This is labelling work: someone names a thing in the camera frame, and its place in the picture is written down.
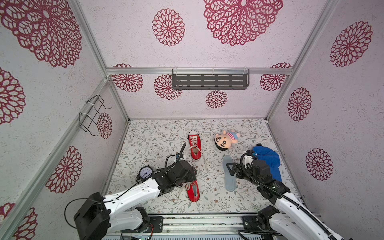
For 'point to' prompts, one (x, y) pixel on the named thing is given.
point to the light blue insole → (230, 180)
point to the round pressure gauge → (145, 172)
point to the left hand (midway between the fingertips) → (194, 173)
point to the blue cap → (272, 158)
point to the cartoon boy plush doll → (223, 141)
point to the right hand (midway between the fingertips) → (231, 164)
